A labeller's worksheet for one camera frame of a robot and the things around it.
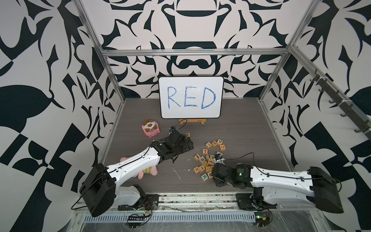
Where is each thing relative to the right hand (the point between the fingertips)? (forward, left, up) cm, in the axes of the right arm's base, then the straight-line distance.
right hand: (214, 177), depth 80 cm
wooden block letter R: (+27, +14, 0) cm, 30 cm away
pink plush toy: (+3, +33, +3) cm, 33 cm away
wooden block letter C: (+21, -3, -1) cm, 21 cm away
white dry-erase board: (+45, +12, +16) cm, 49 cm away
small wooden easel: (+39, +19, -1) cm, 43 cm away
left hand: (+16, +14, +10) cm, 23 cm away
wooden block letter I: (+5, +6, 0) cm, 8 cm away
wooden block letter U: (+18, -8, -1) cm, 19 cm away
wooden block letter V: (+22, -6, -1) cm, 23 cm away
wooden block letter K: (0, +5, 0) cm, 5 cm away
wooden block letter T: (+19, +1, 0) cm, 19 cm away
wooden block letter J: (+12, +9, 0) cm, 15 cm away
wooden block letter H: (+4, +9, 0) cm, 10 cm away
